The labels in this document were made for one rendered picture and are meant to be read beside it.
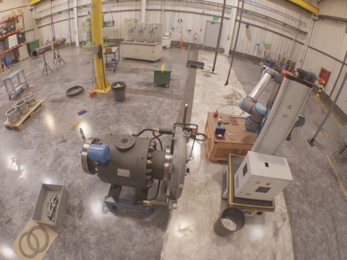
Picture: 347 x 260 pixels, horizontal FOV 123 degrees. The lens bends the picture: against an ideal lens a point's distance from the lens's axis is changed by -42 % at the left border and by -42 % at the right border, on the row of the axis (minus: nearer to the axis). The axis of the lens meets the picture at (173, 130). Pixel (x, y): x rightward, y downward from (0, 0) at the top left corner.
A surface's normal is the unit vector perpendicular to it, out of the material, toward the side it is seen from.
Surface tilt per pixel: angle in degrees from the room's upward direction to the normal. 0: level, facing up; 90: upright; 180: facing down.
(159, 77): 90
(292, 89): 90
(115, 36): 90
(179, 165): 37
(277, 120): 90
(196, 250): 0
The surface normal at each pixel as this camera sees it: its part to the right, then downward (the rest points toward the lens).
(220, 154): -0.05, 0.64
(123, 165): 0.02, -0.07
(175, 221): 0.08, -0.76
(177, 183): 0.01, 0.20
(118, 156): 0.04, -0.33
